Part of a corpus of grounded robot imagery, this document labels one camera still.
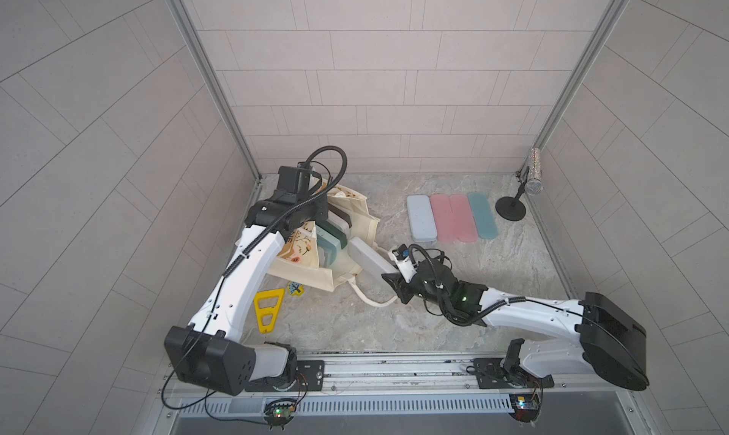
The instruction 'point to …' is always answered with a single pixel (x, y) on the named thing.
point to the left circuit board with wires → (279, 412)
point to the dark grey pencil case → (341, 213)
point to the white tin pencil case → (339, 223)
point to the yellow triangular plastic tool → (268, 312)
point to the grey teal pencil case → (327, 246)
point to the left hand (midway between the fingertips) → (326, 199)
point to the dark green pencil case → (334, 232)
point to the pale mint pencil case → (421, 218)
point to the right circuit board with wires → (526, 406)
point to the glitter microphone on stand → (514, 208)
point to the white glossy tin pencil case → (370, 256)
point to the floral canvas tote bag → (299, 260)
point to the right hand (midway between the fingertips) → (386, 275)
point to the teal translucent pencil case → (483, 216)
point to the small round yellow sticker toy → (295, 289)
